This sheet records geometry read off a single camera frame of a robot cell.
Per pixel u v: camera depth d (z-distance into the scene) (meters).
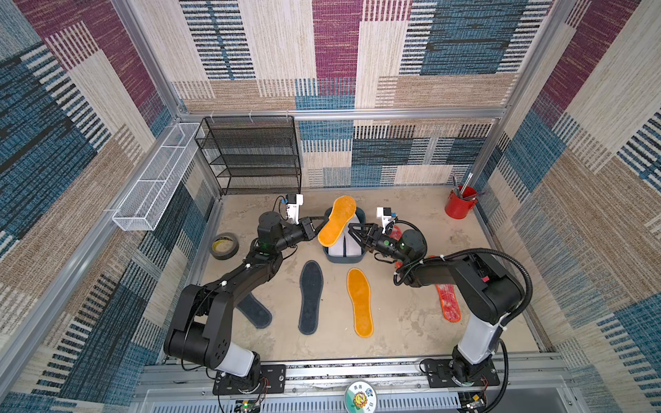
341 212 0.84
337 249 0.99
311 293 0.89
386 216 0.81
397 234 0.83
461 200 1.04
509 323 0.51
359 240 0.82
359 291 0.90
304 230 0.72
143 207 0.71
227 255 0.99
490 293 0.50
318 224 0.79
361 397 0.64
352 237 0.83
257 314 0.85
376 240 0.76
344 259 0.97
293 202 0.75
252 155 1.10
